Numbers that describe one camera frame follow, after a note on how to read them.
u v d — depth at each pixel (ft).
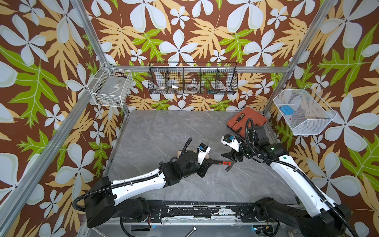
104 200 1.31
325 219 1.20
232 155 2.11
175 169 1.92
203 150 2.10
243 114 3.61
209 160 2.38
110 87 2.81
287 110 2.83
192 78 3.20
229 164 2.87
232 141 2.03
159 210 2.47
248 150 1.76
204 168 2.07
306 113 2.67
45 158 1.65
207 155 3.01
